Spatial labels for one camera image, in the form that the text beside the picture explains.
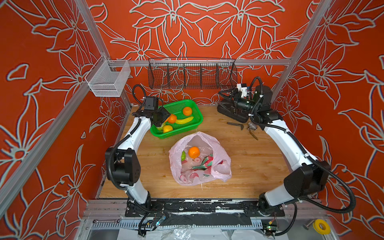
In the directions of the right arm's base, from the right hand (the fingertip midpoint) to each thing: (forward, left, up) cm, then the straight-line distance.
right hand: (218, 97), depth 68 cm
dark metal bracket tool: (+13, -24, -39) cm, 48 cm away
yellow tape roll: (-46, -45, -39) cm, 75 cm away
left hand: (+8, +27, -19) cm, 34 cm away
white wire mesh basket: (+29, +65, -7) cm, 72 cm away
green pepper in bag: (-13, +18, -34) cm, 41 cm away
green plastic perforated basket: (+27, +24, -35) cm, 50 cm away
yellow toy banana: (+16, +18, -37) cm, 44 cm away
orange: (-10, +11, -34) cm, 37 cm away
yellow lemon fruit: (+7, +29, -33) cm, 44 cm away
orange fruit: (+16, +27, -33) cm, 46 cm away
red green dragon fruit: (-18, +5, -32) cm, 37 cm away
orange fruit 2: (+24, +16, -34) cm, 45 cm away
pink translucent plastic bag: (-12, +9, -38) cm, 41 cm away
